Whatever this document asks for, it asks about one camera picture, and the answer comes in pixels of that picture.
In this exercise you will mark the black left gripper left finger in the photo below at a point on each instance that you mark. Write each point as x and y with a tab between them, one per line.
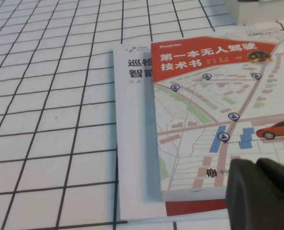
249	197

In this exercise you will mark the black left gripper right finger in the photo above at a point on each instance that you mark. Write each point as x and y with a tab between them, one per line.
279	191

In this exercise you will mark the red map cover book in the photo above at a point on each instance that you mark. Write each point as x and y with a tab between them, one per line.
216	99

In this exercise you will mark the white booklet under book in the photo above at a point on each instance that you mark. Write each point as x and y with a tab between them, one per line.
138	160

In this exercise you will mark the black thick book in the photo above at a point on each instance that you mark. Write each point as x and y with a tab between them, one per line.
255	11

